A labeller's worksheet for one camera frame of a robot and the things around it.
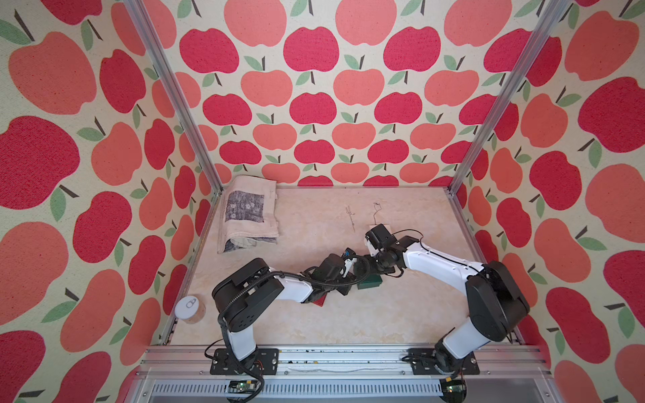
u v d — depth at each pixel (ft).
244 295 1.50
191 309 2.62
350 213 3.67
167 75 2.71
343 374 2.41
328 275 2.35
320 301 2.71
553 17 2.31
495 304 1.47
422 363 2.42
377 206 3.77
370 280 2.78
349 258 2.64
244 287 1.58
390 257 2.13
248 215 3.39
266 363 2.45
